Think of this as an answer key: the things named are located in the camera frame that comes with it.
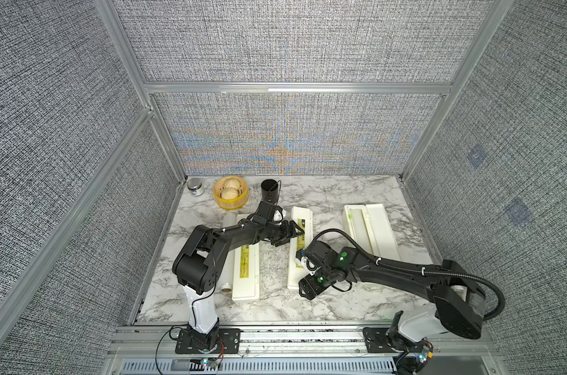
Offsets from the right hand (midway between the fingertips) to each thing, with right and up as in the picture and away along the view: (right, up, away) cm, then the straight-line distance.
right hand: (306, 282), depth 80 cm
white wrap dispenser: (+26, +18, +13) cm, 34 cm away
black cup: (-14, +32, +24) cm, 43 cm away
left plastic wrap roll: (-28, 0, +2) cm, 28 cm away
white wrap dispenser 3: (-20, 0, -2) cm, 21 cm away
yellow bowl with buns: (-32, +31, +25) cm, 51 cm away
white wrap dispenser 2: (0, +21, +13) cm, 25 cm away
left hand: (0, +15, +10) cm, 18 cm away
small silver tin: (-49, +35, +30) cm, 67 cm away
